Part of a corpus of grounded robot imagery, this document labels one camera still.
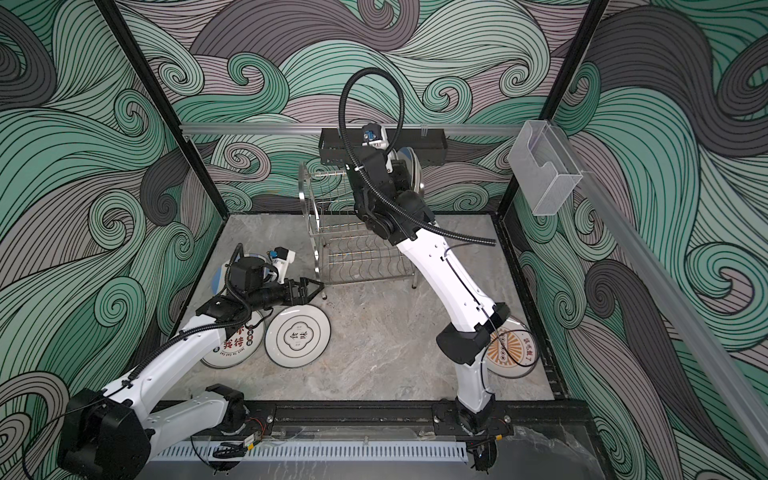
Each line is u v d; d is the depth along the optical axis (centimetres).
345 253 104
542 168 79
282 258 72
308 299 70
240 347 85
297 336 88
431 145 95
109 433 39
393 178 47
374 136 52
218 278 101
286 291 70
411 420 74
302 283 70
